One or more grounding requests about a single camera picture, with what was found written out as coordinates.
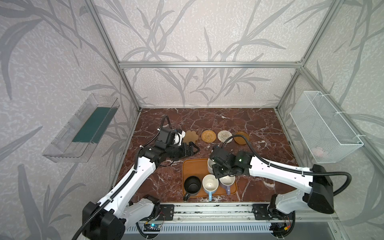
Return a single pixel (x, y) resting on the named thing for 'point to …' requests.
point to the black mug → (192, 186)
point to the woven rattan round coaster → (208, 136)
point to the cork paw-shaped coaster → (190, 136)
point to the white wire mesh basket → (327, 134)
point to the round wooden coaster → (240, 140)
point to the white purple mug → (227, 181)
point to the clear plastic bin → (77, 139)
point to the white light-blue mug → (210, 184)
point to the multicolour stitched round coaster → (224, 135)
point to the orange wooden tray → (199, 167)
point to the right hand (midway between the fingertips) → (214, 167)
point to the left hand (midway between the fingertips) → (196, 147)
